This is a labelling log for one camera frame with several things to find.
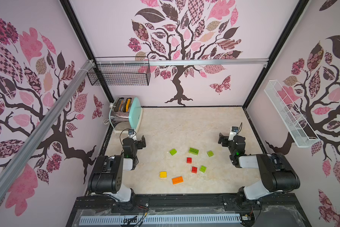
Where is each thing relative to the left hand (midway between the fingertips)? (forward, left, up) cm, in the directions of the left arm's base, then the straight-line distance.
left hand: (136, 138), depth 94 cm
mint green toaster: (+13, +7, +11) cm, 19 cm away
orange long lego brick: (-26, -28, -5) cm, 39 cm away
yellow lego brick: (-23, -20, -5) cm, 31 cm away
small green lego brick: (-7, -25, -7) cm, 27 cm away
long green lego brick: (-8, -40, -4) cm, 41 cm away
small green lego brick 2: (-9, -50, -4) cm, 51 cm away
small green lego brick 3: (-20, -44, -5) cm, 49 cm away
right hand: (+1, -62, +1) cm, 62 cm away
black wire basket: (+58, +17, +13) cm, 62 cm away
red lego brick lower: (-20, -39, -5) cm, 44 cm away
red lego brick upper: (-14, -36, -5) cm, 39 cm away
